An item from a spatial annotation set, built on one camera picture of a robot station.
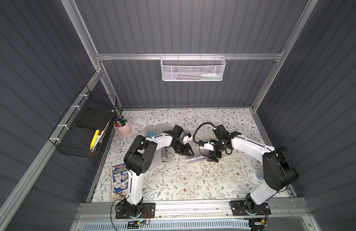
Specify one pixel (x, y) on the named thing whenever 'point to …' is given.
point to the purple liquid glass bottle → (197, 159)
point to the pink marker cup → (122, 126)
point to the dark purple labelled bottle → (164, 156)
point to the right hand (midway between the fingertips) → (211, 151)
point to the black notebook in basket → (95, 118)
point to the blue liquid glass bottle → (151, 133)
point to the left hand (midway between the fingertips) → (194, 157)
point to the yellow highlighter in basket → (94, 139)
